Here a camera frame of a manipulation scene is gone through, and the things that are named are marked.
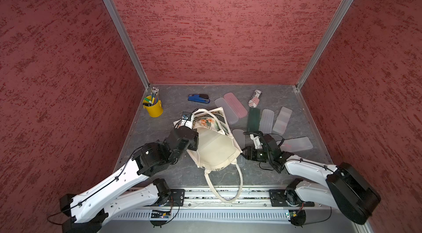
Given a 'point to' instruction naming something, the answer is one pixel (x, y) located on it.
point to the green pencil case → (254, 119)
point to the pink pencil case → (237, 107)
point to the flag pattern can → (255, 98)
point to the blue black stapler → (201, 98)
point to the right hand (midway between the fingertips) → (242, 155)
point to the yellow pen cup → (153, 103)
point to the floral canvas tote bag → (217, 149)
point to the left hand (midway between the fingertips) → (193, 134)
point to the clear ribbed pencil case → (266, 121)
